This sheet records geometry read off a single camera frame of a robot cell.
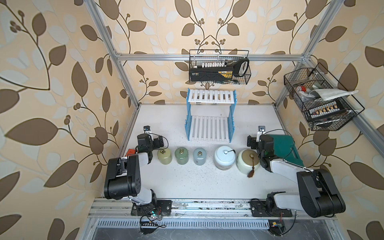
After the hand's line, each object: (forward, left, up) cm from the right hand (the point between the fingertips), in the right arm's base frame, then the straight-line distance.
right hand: (258, 136), depth 91 cm
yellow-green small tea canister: (-11, +57, -1) cm, 58 cm away
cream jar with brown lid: (-16, +11, +1) cm, 19 cm away
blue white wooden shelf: (+12, +29, -6) cm, 31 cm away
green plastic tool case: (-4, -18, -9) cm, 21 cm away
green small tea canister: (-10, +47, 0) cm, 48 cm away
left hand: (+4, +65, -2) cm, 65 cm away
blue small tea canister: (-11, +37, -1) cm, 39 cm away
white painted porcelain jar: (-14, +23, +2) cm, 27 cm away
